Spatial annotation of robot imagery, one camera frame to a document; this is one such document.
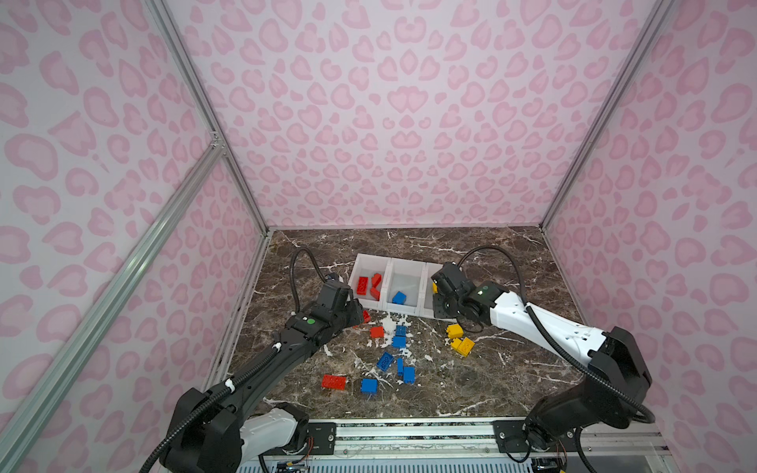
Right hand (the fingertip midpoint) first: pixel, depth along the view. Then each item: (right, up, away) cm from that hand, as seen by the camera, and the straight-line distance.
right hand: (439, 306), depth 84 cm
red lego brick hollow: (-19, +1, +16) cm, 25 cm away
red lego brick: (-22, -5, +10) cm, 24 cm away
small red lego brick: (-18, -10, +9) cm, 22 cm away
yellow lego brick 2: (+6, -9, +6) cm, 12 cm away
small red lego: (-19, +6, +17) cm, 26 cm away
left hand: (-23, +1, 0) cm, 23 cm away
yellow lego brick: (-4, +7, -16) cm, 18 cm away
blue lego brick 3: (-8, -20, 0) cm, 21 cm away
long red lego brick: (-23, +4, +17) cm, 29 cm away
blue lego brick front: (-20, -21, -3) cm, 29 cm away
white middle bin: (-9, +4, +20) cm, 23 cm away
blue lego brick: (-11, 0, +14) cm, 18 cm away
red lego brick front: (-31, -20, -2) cm, 37 cm away
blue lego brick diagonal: (-16, -16, +2) cm, 23 cm away
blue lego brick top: (-10, -9, +7) cm, 15 cm away
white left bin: (-21, +6, +20) cm, 30 cm away
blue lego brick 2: (-11, -12, +7) cm, 18 cm away
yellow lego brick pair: (+8, -13, +5) cm, 16 cm away
